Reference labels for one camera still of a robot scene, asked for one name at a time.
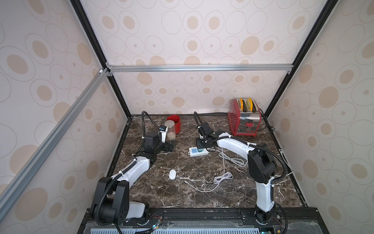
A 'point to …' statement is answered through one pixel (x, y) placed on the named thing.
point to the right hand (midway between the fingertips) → (203, 142)
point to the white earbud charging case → (172, 174)
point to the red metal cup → (177, 121)
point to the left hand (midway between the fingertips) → (171, 136)
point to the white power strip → (194, 152)
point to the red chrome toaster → (244, 116)
